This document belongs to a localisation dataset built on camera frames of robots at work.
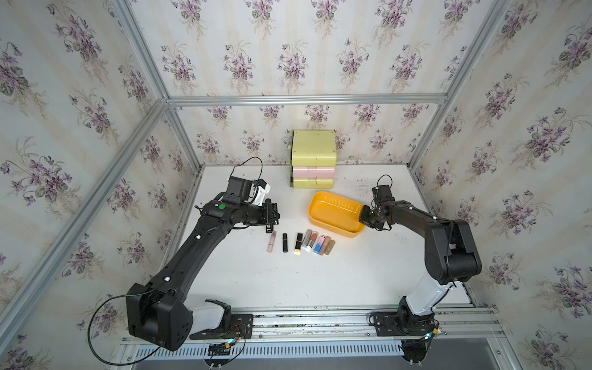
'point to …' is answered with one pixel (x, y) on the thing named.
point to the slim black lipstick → (284, 243)
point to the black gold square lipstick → (297, 246)
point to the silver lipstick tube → (306, 240)
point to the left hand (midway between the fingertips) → (280, 216)
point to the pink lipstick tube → (271, 242)
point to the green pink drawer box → (313, 159)
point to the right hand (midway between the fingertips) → (362, 219)
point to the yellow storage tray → (335, 213)
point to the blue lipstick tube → (319, 243)
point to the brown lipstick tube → (329, 248)
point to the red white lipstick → (314, 235)
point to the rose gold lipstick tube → (324, 245)
